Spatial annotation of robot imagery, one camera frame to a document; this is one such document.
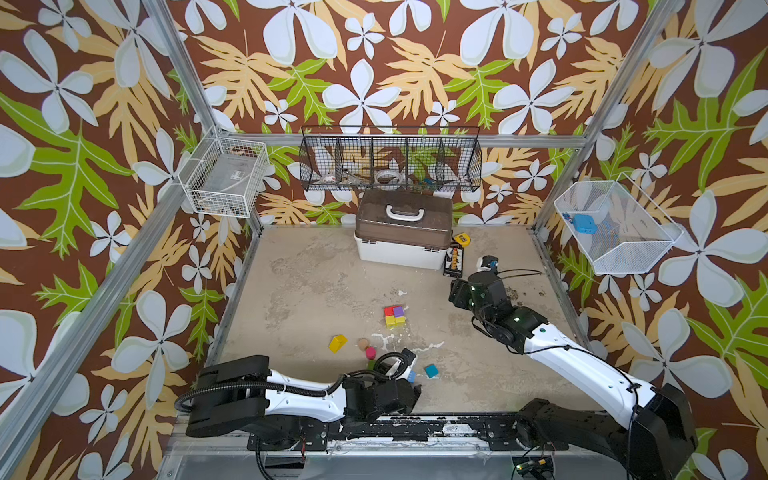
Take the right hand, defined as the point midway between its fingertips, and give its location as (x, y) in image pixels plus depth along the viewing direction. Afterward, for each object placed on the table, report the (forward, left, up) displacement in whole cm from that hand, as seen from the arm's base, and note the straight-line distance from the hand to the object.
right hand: (457, 284), depth 82 cm
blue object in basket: (+16, -39, +7) cm, 43 cm away
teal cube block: (-18, +7, -18) cm, 26 cm away
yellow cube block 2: (-3, +18, -15) cm, 24 cm away
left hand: (-21, +13, -15) cm, 29 cm away
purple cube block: (0, +16, -16) cm, 22 cm away
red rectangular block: (+1, +19, -17) cm, 25 cm away
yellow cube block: (-3, +16, -17) cm, 23 cm away
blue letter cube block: (-18, +12, -21) cm, 30 cm away
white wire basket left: (+28, +67, +16) cm, 74 cm away
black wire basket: (+41, +19, +14) cm, 48 cm away
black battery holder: (+21, -6, -17) cm, 27 cm away
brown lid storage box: (+21, +15, +1) cm, 25 cm away
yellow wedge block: (-10, +34, -16) cm, 39 cm away
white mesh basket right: (+12, -46, +10) cm, 48 cm away
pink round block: (-13, +24, -16) cm, 32 cm away
